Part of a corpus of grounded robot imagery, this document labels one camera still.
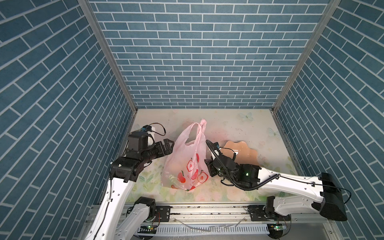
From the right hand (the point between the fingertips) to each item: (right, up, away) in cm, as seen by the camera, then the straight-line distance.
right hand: (204, 158), depth 74 cm
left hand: (-18, +8, -4) cm, 20 cm away
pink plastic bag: (-9, -3, -1) cm, 9 cm away
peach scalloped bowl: (+26, -2, +20) cm, 33 cm away
